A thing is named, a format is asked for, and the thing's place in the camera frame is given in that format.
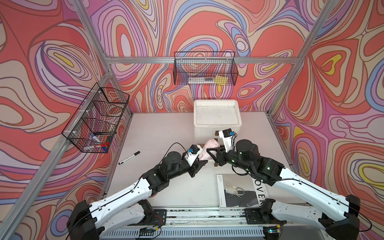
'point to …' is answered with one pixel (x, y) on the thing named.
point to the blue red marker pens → (104, 146)
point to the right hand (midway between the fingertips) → (210, 153)
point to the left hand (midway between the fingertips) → (205, 159)
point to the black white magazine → (240, 190)
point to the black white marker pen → (135, 154)
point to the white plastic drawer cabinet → (210, 116)
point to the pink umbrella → (211, 143)
